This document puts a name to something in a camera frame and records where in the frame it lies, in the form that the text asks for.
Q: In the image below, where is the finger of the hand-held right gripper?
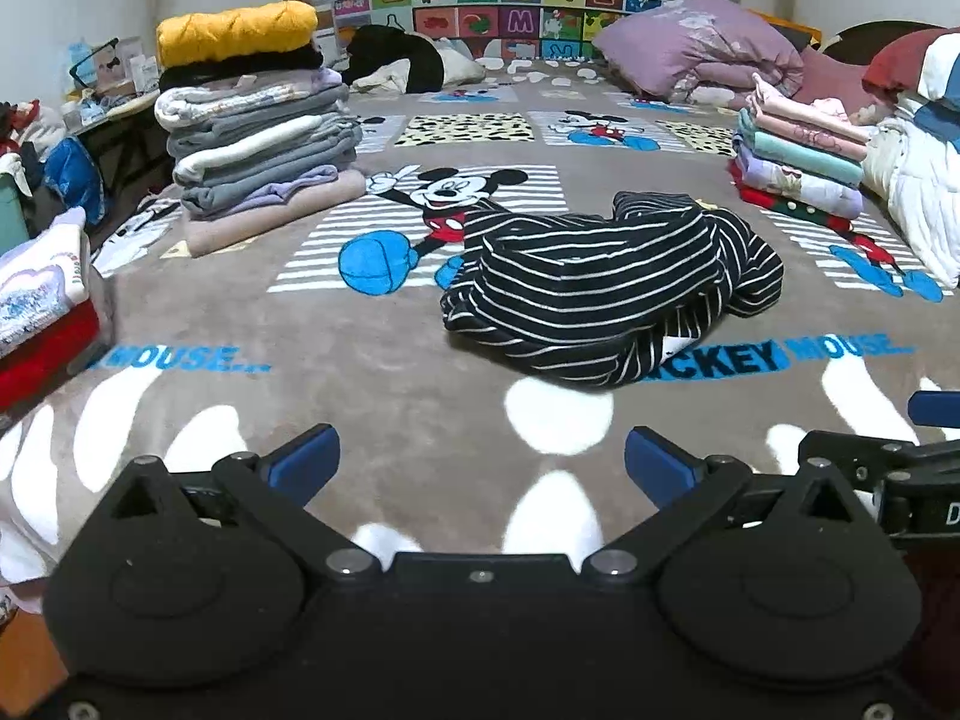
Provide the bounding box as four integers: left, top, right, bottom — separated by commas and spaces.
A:
909, 390, 960, 428
797, 429, 925, 497

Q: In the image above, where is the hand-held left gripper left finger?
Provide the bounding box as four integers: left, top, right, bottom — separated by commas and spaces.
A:
111, 424, 380, 580

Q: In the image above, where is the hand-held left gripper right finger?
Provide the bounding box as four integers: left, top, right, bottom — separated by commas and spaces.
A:
581, 426, 875, 580

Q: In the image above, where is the black white striped shirt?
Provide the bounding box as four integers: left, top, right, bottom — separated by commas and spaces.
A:
439, 191, 785, 389

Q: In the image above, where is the stack of pastel folded clothes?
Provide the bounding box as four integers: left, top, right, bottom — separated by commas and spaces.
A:
727, 73, 875, 235

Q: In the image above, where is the stack of grey folded clothes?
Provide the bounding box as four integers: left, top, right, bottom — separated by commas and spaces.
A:
154, 0, 367, 256

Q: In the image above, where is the cartoon mouse printed blanket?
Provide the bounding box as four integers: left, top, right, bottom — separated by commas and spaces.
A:
0, 64, 960, 601

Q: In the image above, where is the red folded garment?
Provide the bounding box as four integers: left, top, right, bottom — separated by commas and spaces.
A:
0, 300, 102, 413

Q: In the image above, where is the white printed folded garment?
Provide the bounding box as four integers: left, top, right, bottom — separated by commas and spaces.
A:
0, 206, 95, 357

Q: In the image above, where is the mauve pillow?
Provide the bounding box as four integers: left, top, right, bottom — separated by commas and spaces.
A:
795, 45, 878, 106

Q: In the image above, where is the dark side table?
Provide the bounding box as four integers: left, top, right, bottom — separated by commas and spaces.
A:
67, 94, 177, 218

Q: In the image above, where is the blue plastic bag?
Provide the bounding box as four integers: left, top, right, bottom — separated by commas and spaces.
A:
41, 136, 106, 230

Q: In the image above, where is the dark round headboard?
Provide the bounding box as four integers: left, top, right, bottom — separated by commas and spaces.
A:
821, 21, 946, 65

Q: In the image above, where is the teal storage box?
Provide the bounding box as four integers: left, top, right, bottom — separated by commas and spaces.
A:
0, 172, 31, 256

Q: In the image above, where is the orange box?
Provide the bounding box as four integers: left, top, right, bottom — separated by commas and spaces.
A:
750, 9, 822, 46

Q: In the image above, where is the purple pillow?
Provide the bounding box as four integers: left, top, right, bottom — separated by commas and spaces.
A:
592, 0, 807, 102

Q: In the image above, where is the clear box with black frame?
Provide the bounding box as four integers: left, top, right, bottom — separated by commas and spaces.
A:
69, 36, 162, 97

